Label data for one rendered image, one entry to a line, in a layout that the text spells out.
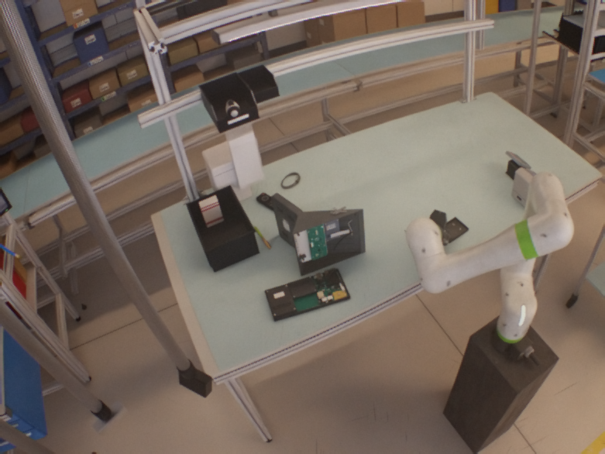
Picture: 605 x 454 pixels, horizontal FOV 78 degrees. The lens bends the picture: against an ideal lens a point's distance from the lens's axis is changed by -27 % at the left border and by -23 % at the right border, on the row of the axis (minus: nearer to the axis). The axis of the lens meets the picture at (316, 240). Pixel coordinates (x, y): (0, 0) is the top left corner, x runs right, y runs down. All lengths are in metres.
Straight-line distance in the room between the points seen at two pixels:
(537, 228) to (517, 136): 1.18
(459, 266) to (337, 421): 1.32
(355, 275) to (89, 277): 2.40
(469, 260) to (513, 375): 0.55
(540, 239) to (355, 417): 1.51
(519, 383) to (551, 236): 0.63
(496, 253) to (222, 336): 0.92
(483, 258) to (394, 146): 1.00
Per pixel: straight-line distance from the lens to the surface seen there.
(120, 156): 2.86
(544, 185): 1.43
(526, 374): 1.76
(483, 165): 2.18
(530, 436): 2.55
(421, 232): 1.43
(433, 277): 1.43
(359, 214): 1.61
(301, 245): 1.63
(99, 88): 4.95
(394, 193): 1.97
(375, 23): 5.11
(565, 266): 3.25
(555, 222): 1.32
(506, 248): 1.35
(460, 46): 3.64
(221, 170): 1.91
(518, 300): 1.61
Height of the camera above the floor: 2.30
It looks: 46 degrees down
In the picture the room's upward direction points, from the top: 9 degrees counter-clockwise
